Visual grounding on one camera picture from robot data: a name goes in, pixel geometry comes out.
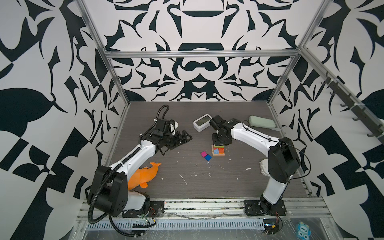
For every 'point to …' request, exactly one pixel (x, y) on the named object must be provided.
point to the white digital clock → (202, 122)
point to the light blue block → (216, 151)
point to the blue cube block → (208, 157)
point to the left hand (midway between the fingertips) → (188, 138)
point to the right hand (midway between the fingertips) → (218, 141)
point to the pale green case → (263, 122)
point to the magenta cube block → (203, 154)
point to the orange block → (221, 151)
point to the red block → (222, 148)
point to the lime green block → (219, 146)
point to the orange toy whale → (142, 175)
